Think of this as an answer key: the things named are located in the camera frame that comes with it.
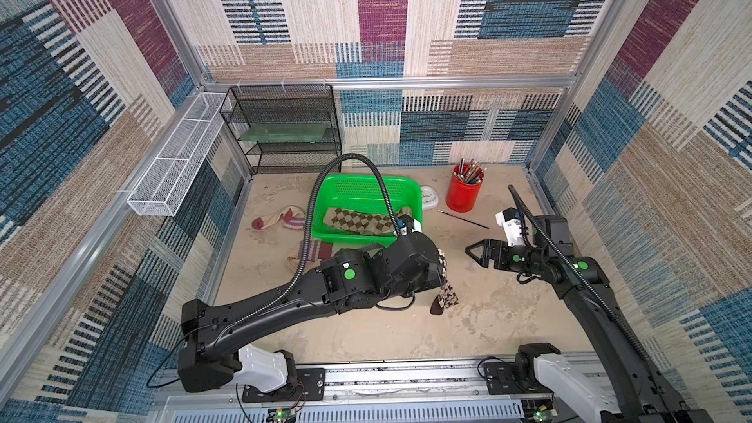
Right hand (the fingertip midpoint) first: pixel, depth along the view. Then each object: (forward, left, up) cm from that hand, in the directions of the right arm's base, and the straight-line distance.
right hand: (481, 256), depth 76 cm
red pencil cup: (+27, -1, -4) cm, 27 cm away
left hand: (-10, +11, +13) cm, 20 cm away
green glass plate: (+40, +56, +9) cm, 69 cm away
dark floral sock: (-9, +10, -3) cm, 14 cm away
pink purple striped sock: (+24, +56, -15) cm, 62 cm away
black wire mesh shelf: (+53, +58, +11) cm, 79 cm away
